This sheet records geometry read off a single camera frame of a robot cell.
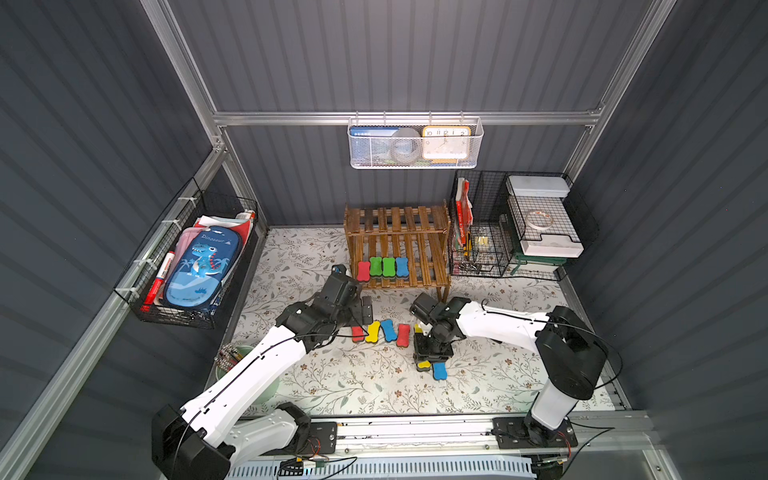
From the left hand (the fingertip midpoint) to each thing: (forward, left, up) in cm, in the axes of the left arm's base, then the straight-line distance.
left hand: (355, 306), depth 77 cm
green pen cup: (-16, +24, -19) cm, 34 cm away
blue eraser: (-11, -23, -17) cm, 31 cm away
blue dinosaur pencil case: (0, +32, +16) cm, 36 cm away
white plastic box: (+21, -60, 0) cm, 64 cm away
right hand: (-8, -18, -16) cm, 25 cm away
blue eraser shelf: (+13, -13, -2) cm, 19 cm away
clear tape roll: (+26, -54, +3) cm, 60 cm away
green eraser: (+15, -9, -2) cm, 17 cm away
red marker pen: (-2, +42, +14) cm, 44 cm away
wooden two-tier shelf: (+29, -20, -4) cm, 36 cm away
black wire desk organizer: (+28, -53, +2) cm, 60 cm away
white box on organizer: (+44, -60, +5) cm, 75 cm away
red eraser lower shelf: (+13, -1, -2) cm, 13 cm away
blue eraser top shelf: (+2, -8, -19) cm, 21 cm away
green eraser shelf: (+15, -5, -2) cm, 16 cm away
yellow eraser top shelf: (+2, -4, -17) cm, 18 cm away
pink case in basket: (+11, +41, +15) cm, 45 cm away
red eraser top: (0, -13, -18) cm, 22 cm away
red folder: (+48, -38, -10) cm, 62 cm away
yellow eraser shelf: (-10, -18, -14) cm, 25 cm away
